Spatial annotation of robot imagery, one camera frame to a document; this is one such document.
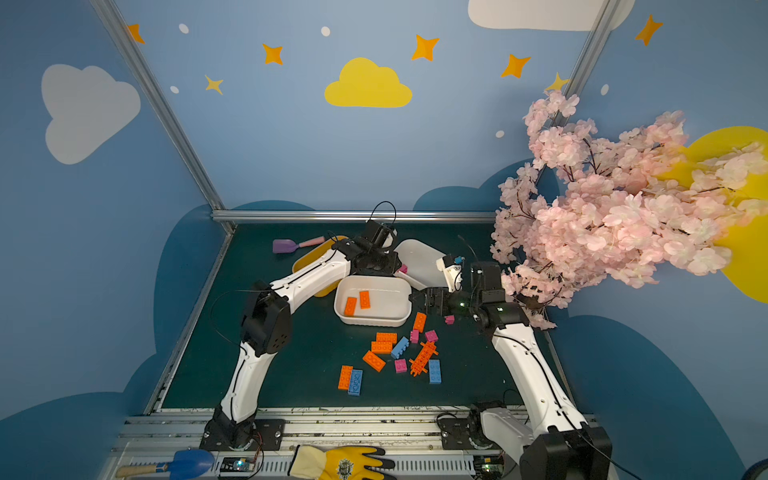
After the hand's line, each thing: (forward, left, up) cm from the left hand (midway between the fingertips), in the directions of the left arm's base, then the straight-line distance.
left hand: (396, 260), depth 93 cm
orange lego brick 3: (-31, +15, -14) cm, 37 cm away
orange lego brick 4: (-27, +6, -13) cm, 31 cm away
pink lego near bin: (-20, -6, -12) cm, 24 cm away
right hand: (-17, -7, +7) cm, 20 cm away
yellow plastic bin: (+10, +29, -9) cm, 32 cm away
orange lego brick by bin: (-14, -8, -14) cm, 22 cm away
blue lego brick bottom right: (-33, +12, -17) cm, 39 cm away
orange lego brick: (-9, +15, -14) cm, 22 cm away
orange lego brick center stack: (-22, +4, -13) cm, 26 cm away
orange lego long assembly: (-26, -8, -13) cm, 30 cm away
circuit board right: (-52, -23, -15) cm, 59 cm away
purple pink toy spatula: (+15, +43, -12) cm, 47 cm away
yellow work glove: (-52, +14, -12) cm, 55 cm away
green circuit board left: (-52, +39, -15) cm, 67 cm away
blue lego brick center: (-23, -1, -12) cm, 26 cm away
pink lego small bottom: (-29, -1, -13) cm, 32 cm away
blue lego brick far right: (-31, -11, -13) cm, 36 cm away
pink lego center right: (-20, -11, -13) cm, 26 cm away
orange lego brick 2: (-7, +10, -13) cm, 18 cm away
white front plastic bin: (-7, +8, -15) cm, 18 cm away
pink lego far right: (-14, -18, -12) cm, 26 cm away
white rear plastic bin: (+7, -10, -14) cm, 19 cm away
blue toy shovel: (-52, +51, -14) cm, 74 cm away
